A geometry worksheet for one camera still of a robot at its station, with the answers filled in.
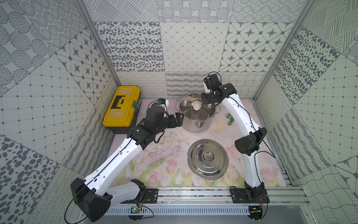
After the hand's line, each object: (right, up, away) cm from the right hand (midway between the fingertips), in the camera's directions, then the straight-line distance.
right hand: (207, 100), depth 85 cm
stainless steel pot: (-5, -14, +10) cm, 18 cm away
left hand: (-19, -7, -14) cm, 25 cm away
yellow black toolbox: (-55, -9, +3) cm, 56 cm away
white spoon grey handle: (-5, -2, +18) cm, 19 cm away
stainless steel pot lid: (0, -37, 0) cm, 37 cm away
